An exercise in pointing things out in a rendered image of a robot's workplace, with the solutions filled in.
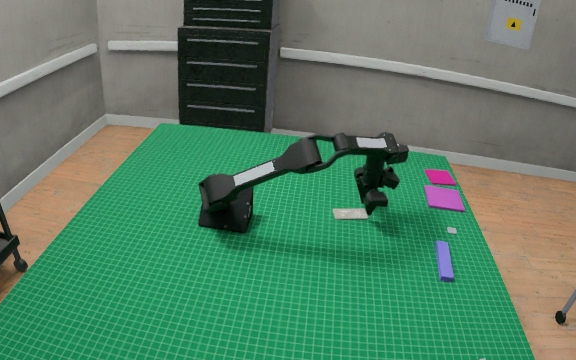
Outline green grid cutting mat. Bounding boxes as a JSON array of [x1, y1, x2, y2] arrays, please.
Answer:
[[0, 123, 535, 360]]

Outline magenta flat square plate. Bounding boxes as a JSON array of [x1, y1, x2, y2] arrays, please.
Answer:
[[424, 169, 456, 186]]

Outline pink flat square slab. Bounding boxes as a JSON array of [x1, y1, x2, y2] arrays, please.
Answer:
[[424, 185, 465, 212]]

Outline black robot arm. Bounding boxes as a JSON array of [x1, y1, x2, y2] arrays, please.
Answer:
[[198, 132, 409, 215]]

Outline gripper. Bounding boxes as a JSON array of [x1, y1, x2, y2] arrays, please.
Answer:
[[354, 165, 389, 216]]

